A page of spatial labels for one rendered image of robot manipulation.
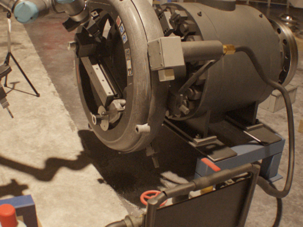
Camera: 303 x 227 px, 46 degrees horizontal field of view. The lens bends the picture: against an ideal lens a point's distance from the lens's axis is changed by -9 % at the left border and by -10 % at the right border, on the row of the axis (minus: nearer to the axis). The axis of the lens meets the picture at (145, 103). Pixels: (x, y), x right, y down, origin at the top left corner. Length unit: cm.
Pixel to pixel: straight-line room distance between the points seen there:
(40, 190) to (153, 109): 78
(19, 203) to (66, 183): 112
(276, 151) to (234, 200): 92
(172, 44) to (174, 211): 58
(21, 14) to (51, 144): 108
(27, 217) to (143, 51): 77
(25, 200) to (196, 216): 49
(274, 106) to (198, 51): 175
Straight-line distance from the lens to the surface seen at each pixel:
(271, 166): 209
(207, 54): 141
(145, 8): 146
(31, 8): 143
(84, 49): 173
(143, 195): 102
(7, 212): 66
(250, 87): 187
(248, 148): 189
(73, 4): 153
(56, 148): 227
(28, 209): 86
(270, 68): 193
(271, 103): 306
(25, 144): 233
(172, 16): 140
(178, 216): 104
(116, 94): 163
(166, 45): 129
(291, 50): 217
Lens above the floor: 111
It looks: 22 degrees down
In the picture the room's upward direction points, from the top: 4 degrees clockwise
